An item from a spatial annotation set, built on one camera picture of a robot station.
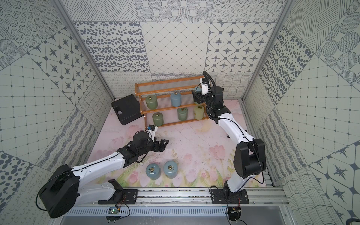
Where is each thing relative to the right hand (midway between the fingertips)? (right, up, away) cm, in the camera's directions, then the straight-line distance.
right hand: (198, 90), depth 84 cm
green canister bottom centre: (-10, -15, +17) cm, 25 cm away
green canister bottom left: (-27, -18, +14) cm, 35 cm away
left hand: (-20, -31, -2) cm, 37 cm away
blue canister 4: (-14, -5, +8) cm, 17 cm away
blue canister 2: (-16, -45, -9) cm, 48 cm away
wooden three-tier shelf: (-19, -6, +11) cm, 23 cm away
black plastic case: (-55, -11, +26) cm, 62 cm away
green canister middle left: (-30, -7, +5) cm, 31 cm away
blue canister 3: (0, 0, -3) cm, 3 cm away
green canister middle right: (-2, -8, -6) cm, 10 cm away
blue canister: (-25, -46, -9) cm, 53 cm away
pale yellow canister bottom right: (+2, -14, +18) cm, 22 cm away
